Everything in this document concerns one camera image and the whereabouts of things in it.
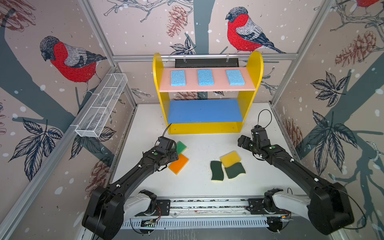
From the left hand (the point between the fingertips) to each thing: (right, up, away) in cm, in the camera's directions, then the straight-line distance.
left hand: (171, 155), depth 85 cm
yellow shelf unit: (+24, +36, +38) cm, 58 cm away
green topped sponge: (+5, +2, +10) cm, 11 cm away
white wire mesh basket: (-35, +19, -15) cm, 43 cm away
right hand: (+42, +7, +2) cm, 42 cm away
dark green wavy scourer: (+27, -11, -1) cm, 29 cm away
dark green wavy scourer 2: (+37, -9, +1) cm, 38 cm away
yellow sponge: (+36, -4, +7) cm, 37 cm away
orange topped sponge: (+3, -7, +1) cm, 8 cm away
